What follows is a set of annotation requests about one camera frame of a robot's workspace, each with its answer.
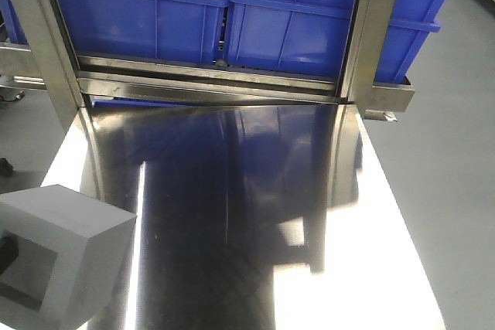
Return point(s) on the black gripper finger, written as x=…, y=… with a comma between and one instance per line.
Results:
x=7, y=254

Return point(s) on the grey block with square hole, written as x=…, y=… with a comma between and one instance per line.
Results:
x=77, y=229

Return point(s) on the steel rack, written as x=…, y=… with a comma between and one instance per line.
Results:
x=367, y=55
x=19, y=63

